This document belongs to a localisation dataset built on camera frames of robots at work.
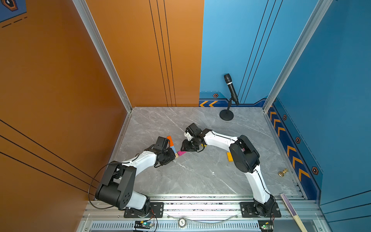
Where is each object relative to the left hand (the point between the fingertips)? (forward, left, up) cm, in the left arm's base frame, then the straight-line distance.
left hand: (176, 154), depth 92 cm
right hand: (+4, -5, 0) cm, 6 cm away
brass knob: (-11, -63, 0) cm, 64 cm away
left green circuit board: (-37, +14, -3) cm, 39 cm away
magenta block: (+1, -3, 0) cm, 3 cm away
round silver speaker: (-36, -6, +5) cm, 37 cm away
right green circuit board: (-36, -47, -3) cm, 60 cm away
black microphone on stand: (+35, -38, +1) cm, 51 cm away
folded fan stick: (-31, -62, -1) cm, 69 cm away
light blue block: (+4, +2, 0) cm, 4 cm away
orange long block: (+12, +5, -2) cm, 13 cm away
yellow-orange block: (-17, -26, +30) cm, 43 cm away
